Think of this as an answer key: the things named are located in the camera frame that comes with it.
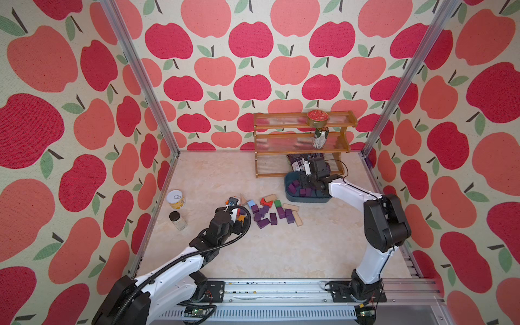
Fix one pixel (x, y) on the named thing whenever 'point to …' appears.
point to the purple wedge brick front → (292, 189)
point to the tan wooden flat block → (295, 208)
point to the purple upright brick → (281, 212)
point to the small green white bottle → (320, 137)
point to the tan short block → (271, 198)
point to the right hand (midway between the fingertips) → (308, 178)
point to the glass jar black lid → (176, 218)
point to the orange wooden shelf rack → (277, 135)
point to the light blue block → (250, 204)
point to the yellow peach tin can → (176, 199)
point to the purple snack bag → (297, 161)
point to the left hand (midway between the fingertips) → (240, 214)
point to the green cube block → (277, 203)
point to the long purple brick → (263, 223)
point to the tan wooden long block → (298, 221)
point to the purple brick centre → (273, 219)
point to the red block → (266, 204)
